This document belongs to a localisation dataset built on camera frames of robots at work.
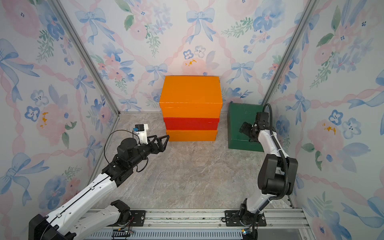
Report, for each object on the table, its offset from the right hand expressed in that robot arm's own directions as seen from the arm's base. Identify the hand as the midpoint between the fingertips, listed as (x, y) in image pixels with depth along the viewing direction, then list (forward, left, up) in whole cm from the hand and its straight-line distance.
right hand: (248, 130), depth 92 cm
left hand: (-15, +48, +15) cm, 52 cm away
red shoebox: (+6, +35, -1) cm, 36 cm away
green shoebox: (+17, +3, -3) cm, 17 cm away
